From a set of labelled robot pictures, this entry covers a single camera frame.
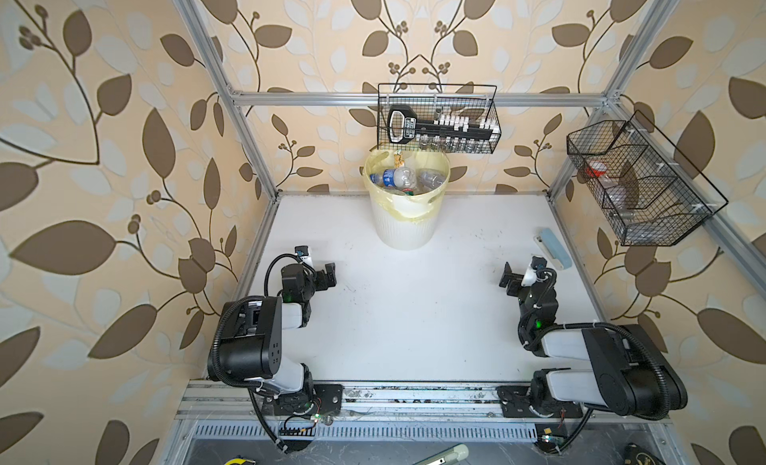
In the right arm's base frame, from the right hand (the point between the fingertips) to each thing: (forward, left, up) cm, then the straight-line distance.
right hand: (524, 267), depth 89 cm
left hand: (+6, +65, -2) cm, 65 cm away
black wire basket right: (+5, -24, +25) cm, 36 cm away
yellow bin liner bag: (+11, +33, +16) cm, 38 cm away
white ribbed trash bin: (+18, +36, -5) cm, 41 cm away
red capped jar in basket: (+16, -17, +24) cm, 34 cm away
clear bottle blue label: (+22, +37, +19) cm, 47 cm away
